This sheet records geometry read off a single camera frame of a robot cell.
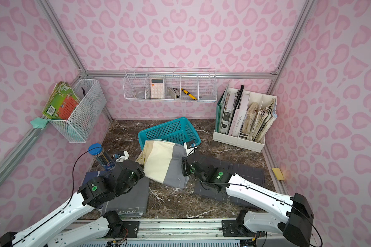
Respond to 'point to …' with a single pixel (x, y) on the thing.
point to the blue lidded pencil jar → (106, 161)
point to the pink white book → (237, 123)
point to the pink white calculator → (157, 88)
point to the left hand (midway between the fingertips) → (145, 163)
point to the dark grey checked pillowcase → (199, 189)
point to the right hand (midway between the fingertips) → (181, 158)
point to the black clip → (83, 91)
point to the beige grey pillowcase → (162, 161)
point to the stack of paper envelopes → (265, 119)
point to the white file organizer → (257, 101)
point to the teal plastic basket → (179, 130)
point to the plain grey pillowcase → (132, 203)
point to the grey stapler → (171, 92)
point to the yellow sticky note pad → (279, 174)
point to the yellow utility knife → (189, 94)
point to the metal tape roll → (140, 94)
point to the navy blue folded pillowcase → (89, 175)
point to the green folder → (219, 108)
